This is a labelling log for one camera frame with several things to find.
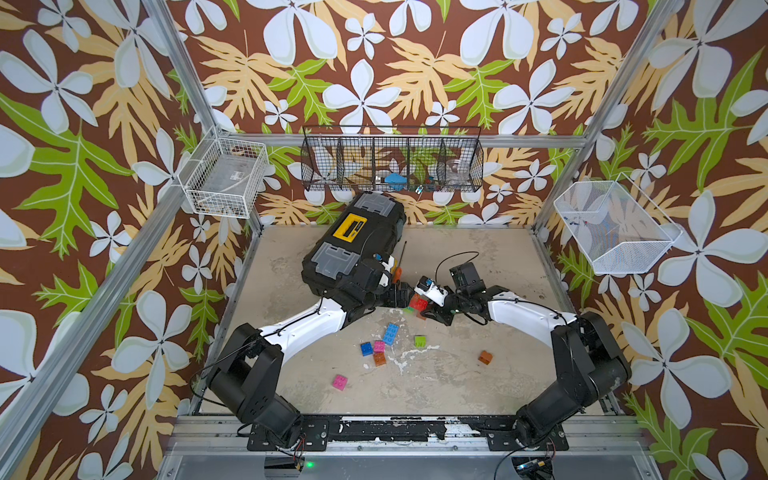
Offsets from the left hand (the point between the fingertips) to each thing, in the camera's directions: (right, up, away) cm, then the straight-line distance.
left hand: (406, 287), depth 85 cm
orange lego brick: (-8, -21, +1) cm, 22 cm away
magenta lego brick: (-19, -26, -4) cm, 32 cm away
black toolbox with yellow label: (-10, +20, +15) cm, 27 cm away
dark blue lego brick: (-11, -19, +3) cm, 22 cm away
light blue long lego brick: (-4, -15, +5) cm, 17 cm away
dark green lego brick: (+1, -8, +5) cm, 9 cm away
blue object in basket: (-2, +33, +9) cm, 34 cm away
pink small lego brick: (-8, -18, +4) cm, 20 cm away
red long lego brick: (+4, -5, +1) cm, 6 cm away
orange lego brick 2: (+23, -20, 0) cm, 31 cm away
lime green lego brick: (+5, -17, +4) cm, 18 cm away
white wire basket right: (+59, +17, -3) cm, 62 cm away
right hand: (+6, -6, +6) cm, 11 cm away
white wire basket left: (-53, +32, 0) cm, 62 cm away
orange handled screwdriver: (-1, +2, +20) cm, 20 cm away
